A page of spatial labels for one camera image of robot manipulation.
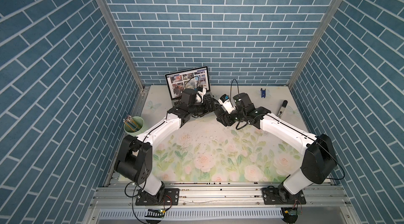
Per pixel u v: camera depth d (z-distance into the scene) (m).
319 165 0.45
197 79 1.09
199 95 0.69
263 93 1.16
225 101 0.73
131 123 0.82
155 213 0.72
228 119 0.72
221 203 0.73
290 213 0.72
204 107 0.74
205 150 0.89
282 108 1.05
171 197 0.74
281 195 0.66
